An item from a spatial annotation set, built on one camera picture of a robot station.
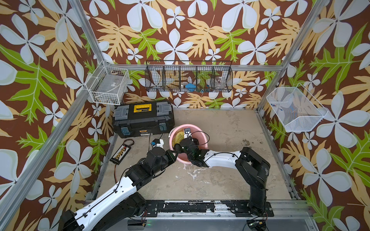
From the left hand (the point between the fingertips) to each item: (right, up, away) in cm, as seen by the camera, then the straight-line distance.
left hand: (180, 151), depth 74 cm
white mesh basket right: (+67, +23, +8) cm, 72 cm away
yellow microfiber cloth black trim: (-2, +6, +13) cm, 14 cm away
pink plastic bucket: (+9, +10, +4) cm, 14 cm away
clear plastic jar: (+27, +44, +27) cm, 58 cm away
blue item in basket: (+6, +39, +19) cm, 44 cm away
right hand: (+1, +6, +16) cm, 18 cm away
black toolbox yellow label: (-32, +17, +16) cm, 39 cm away
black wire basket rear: (+5, +47, +22) cm, 52 cm away
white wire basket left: (-45, +39, +12) cm, 60 cm away
